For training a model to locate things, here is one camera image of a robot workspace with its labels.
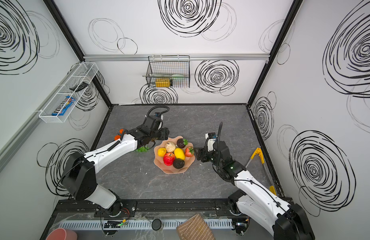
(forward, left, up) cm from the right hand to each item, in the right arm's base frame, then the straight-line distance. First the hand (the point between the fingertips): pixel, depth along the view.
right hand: (198, 148), depth 80 cm
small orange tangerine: (+14, +54, -12) cm, 57 cm away
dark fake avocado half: (+7, +9, -6) cm, 13 cm away
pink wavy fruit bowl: (-4, +23, -11) cm, 25 cm away
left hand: (+11, +19, +1) cm, 21 cm away
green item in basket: (+37, +18, +21) cm, 46 cm away
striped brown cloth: (-34, +2, -13) cm, 37 cm away
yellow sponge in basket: (+33, +21, +18) cm, 43 cm away
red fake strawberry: (+1, +5, -5) cm, 7 cm away
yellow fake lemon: (+1, +11, -8) cm, 13 cm away
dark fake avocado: (-6, +11, -7) cm, 14 cm away
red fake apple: (-3, +17, -8) cm, 19 cm away
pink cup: (-38, +56, -4) cm, 68 cm away
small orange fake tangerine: (+18, +52, -11) cm, 56 cm away
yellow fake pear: (+1, +21, -7) cm, 22 cm away
